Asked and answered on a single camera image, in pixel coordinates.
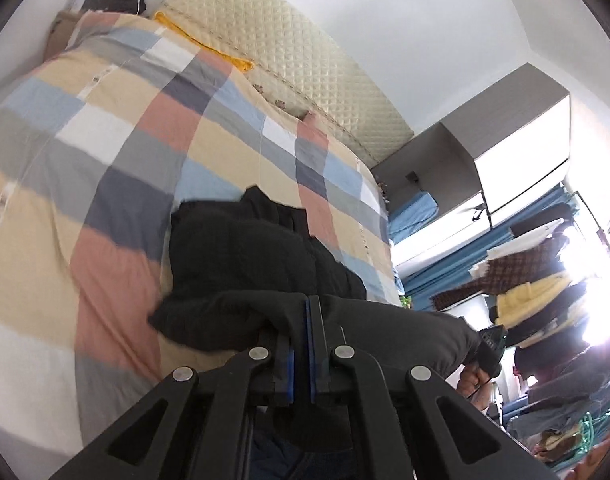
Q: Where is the yellow pillow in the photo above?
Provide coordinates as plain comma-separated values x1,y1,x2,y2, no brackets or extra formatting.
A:
152,11,255,73

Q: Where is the yellow fluffy garment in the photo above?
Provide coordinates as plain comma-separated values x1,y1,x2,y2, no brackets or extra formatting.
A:
495,272,572,328

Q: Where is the blue cloth covered chair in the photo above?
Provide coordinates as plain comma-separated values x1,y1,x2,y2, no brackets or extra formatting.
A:
389,191,439,245

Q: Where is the person's right hand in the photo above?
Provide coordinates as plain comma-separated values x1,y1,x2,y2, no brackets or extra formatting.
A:
457,363,494,412

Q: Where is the wooden nightstand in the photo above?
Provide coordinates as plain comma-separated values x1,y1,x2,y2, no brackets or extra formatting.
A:
43,11,82,61

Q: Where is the floral pillow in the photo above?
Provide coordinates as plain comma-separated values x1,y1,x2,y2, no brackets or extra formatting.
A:
244,66,319,120

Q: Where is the blue curtain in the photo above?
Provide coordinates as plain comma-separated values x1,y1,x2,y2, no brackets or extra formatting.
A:
403,184,576,311

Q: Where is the black puffer jacket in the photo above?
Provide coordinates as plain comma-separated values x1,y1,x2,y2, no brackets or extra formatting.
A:
148,186,480,378

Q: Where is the white hanging garment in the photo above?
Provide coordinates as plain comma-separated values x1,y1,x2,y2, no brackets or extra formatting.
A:
469,219,564,278

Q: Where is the dark blue trouser leg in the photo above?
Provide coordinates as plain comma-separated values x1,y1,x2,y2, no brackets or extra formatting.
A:
249,430,358,480

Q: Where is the grey white wardrobe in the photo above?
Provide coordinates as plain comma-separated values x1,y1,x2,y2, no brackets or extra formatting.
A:
372,64,572,278

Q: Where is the brown checkered hanging garment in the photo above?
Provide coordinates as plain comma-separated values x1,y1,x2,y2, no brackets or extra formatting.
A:
431,235,568,311

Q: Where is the cream quilted headboard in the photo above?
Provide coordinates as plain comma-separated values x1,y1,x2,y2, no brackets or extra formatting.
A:
160,0,413,167

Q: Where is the plaid patchwork bed quilt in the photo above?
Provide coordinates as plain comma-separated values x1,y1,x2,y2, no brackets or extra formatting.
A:
0,12,397,479

